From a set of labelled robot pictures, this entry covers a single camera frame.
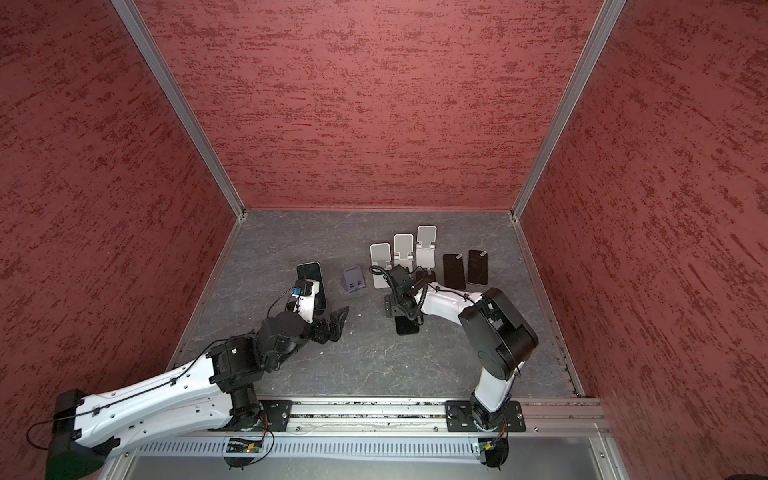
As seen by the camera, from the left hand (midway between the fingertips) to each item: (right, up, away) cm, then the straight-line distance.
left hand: (333, 311), depth 74 cm
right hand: (+18, -6, +19) cm, 27 cm away
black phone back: (+19, -9, +17) cm, 27 cm away
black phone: (-8, +9, +12) cm, 17 cm away
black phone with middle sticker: (+37, +6, +30) cm, 48 cm away
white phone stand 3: (+27, +19, +28) cm, 44 cm away
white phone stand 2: (+19, +14, +26) cm, 36 cm away
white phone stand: (+11, +12, +24) cm, 29 cm away
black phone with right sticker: (+45, +8, +30) cm, 55 cm away
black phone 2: (+28, +4, +30) cm, 41 cm away
